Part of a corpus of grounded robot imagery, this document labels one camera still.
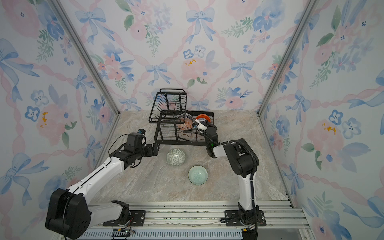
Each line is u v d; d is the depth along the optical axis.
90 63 0.90
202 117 1.04
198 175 0.86
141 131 0.76
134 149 0.64
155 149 0.78
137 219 0.74
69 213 0.40
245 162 0.54
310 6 0.69
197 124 0.87
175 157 0.95
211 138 0.77
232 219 0.72
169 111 1.10
